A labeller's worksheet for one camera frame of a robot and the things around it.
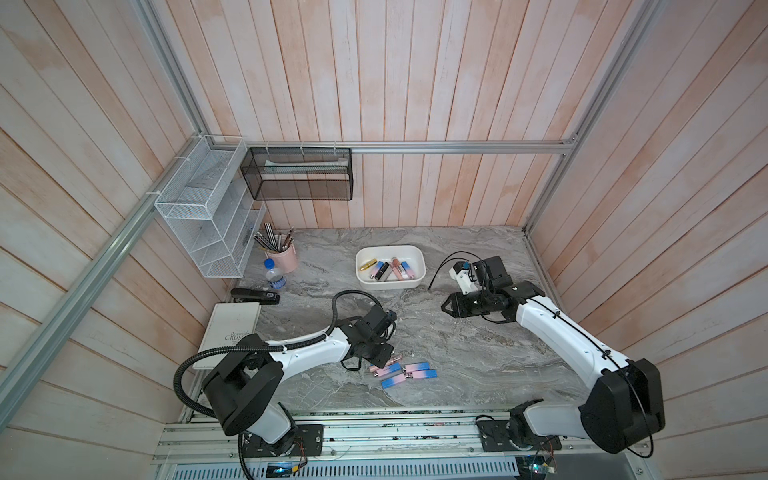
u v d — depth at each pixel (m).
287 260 1.03
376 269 1.07
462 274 0.76
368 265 1.08
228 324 0.93
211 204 0.69
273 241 1.04
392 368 0.84
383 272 1.07
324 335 0.55
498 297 0.60
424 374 0.83
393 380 0.82
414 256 1.09
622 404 0.40
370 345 0.65
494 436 0.73
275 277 0.96
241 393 0.43
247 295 0.97
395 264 1.08
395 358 0.86
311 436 0.74
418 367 0.85
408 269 1.07
